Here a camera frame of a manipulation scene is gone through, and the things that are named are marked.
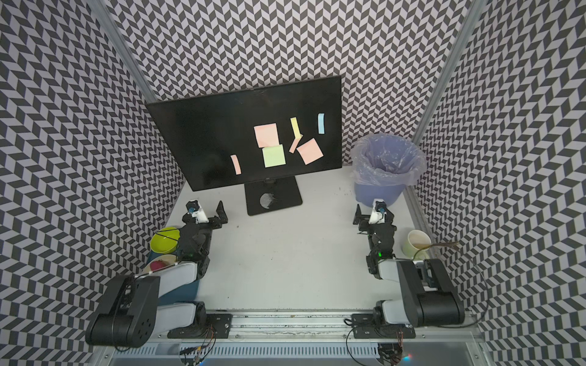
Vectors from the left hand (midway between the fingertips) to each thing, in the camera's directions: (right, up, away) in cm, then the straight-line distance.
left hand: (210, 204), depth 86 cm
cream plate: (-14, -21, -1) cm, 25 cm away
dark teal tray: (-5, -31, -7) cm, 32 cm away
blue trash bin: (+62, +4, +7) cm, 62 cm away
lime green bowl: (-21, -15, +6) cm, 27 cm away
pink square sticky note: (+38, +20, -5) cm, 43 cm away
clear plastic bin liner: (+73, +19, +12) cm, 76 cm away
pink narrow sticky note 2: (+12, +14, -3) cm, 18 cm away
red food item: (-19, -23, -1) cm, 30 cm away
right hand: (+62, -2, +2) cm, 62 cm away
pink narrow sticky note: (+33, +22, -6) cm, 40 cm away
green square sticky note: (+25, +18, -6) cm, 32 cm away
